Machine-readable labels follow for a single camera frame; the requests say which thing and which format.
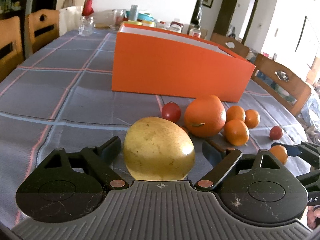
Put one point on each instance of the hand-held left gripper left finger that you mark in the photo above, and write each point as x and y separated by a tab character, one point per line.
112	150

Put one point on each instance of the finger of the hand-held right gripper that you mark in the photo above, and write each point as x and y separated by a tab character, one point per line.
292	150
310	178

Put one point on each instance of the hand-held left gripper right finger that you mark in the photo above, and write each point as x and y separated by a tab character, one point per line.
212	155

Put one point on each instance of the small mandarin orange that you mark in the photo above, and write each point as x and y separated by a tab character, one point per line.
279	154

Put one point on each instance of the cluster of mandarins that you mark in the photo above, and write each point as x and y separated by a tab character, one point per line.
236	132

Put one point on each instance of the yellow pear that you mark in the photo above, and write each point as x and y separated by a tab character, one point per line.
157	150

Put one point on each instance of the orange cardboard box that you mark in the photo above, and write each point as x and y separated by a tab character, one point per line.
175	67

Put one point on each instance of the person's right hand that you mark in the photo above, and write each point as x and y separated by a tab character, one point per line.
314	217

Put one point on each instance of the small red tomato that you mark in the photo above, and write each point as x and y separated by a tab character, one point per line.
276	133
171	111

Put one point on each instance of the large orange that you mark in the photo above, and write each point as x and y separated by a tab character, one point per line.
205	116

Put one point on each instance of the wooden chair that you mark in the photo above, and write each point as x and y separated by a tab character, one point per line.
232	46
10	47
282	82
42	30

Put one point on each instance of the blue plaid tablecloth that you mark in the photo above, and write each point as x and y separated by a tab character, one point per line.
62	92

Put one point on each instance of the black framed board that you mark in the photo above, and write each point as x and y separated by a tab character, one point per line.
308	40

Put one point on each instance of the clear bottle red label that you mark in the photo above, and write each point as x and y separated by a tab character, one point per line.
195	32

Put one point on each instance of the clear glass jar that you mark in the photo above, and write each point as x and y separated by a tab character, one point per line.
86	26

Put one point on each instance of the yellow mug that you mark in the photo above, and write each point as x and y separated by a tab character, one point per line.
135	22

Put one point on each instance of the yellow round container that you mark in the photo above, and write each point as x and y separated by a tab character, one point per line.
148	23

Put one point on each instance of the glass jar with red contents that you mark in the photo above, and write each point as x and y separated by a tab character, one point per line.
119	18

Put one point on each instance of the brown jar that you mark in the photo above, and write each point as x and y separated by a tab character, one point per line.
176	27

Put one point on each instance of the white paper bag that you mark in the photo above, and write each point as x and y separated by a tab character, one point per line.
71	21

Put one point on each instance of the teal bowl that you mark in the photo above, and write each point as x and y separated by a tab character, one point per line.
145	17

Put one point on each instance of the grey tall bottle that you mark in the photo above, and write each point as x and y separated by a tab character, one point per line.
134	12

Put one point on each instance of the dark wooden door frame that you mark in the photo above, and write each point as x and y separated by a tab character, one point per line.
225	10

